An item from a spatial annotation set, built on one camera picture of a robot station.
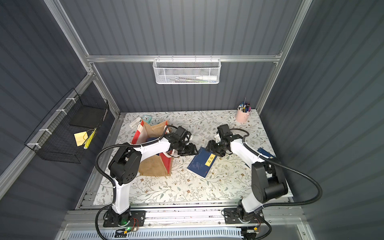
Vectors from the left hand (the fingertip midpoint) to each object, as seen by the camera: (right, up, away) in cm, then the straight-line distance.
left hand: (198, 156), depth 90 cm
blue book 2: (-31, +10, +3) cm, 32 cm away
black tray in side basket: (-61, +24, -8) cm, 66 cm away
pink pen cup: (+34, +25, +19) cm, 46 cm away
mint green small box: (-39, +24, +24) cm, 52 cm away
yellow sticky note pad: (-58, +13, -17) cm, 62 cm away
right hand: (+8, +4, -2) cm, 9 cm away
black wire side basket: (-66, +12, -23) cm, 71 cm away
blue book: (+3, -5, +2) cm, 6 cm away
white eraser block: (-47, +21, +21) cm, 56 cm away
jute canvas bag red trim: (-21, -2, -10) cm, 24 cm away
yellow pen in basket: (-55, +12, -16) cm, 58 cm away
